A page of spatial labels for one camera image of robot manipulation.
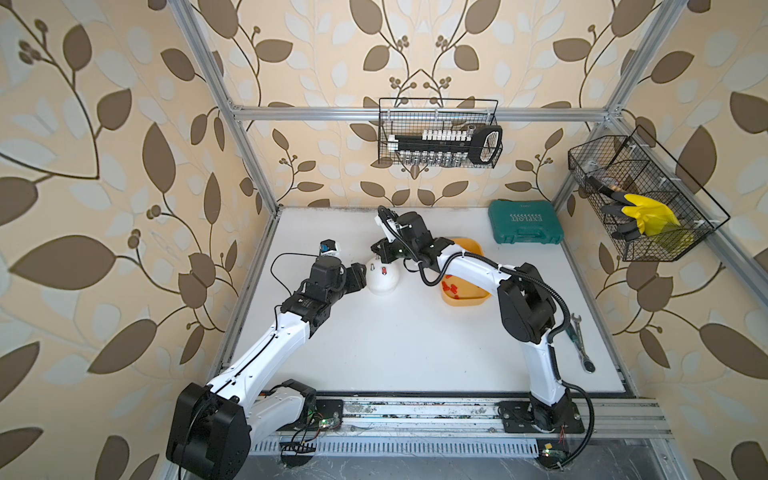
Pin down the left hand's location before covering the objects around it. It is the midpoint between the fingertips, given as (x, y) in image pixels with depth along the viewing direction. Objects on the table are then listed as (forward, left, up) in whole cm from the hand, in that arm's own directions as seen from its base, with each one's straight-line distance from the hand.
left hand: (353, 265), depth 82 cm
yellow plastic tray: (+2, -32, -17) cm, 36 cm away
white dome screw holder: (+2, -8, -9) cm, 12 cm away
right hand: (+10, -5, -4) cm, 12 cm away
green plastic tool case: (+30, -61, -13) cm, 69 cm away
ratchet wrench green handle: (-12, -65, -16) cm, 68 cm away
